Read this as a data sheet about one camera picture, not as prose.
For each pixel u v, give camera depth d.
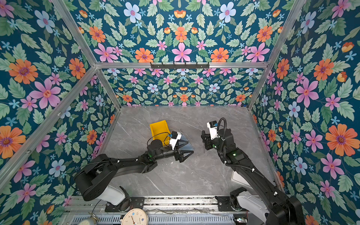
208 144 0.68
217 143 0.67
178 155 0.69
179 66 0.93
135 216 0.69
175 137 0.69
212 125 0.66
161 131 1.03
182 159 0.69
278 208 0.40
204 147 0.71
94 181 0.44
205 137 0.77
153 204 0.75
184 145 0.80
